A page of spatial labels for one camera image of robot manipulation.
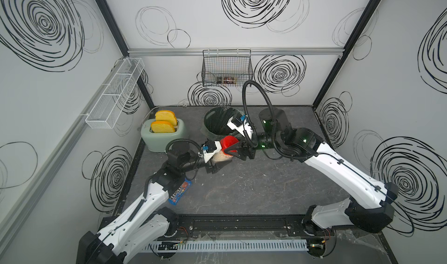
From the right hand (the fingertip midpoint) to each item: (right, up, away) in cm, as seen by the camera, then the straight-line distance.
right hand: (229, 143), depth 60 cm
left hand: (-1, -4, +8) cm, 9 cm away
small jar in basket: (-1, +29, +29) cm, 41 cm away
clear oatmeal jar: (-3, -5, +1) cm, 6 cm away
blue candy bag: (-23, -27, +22) cm, 42 cm away
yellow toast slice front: (-33, +5, +24) cm, 41 cm away
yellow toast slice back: (-32, +11, +27) cm, 43 cm away
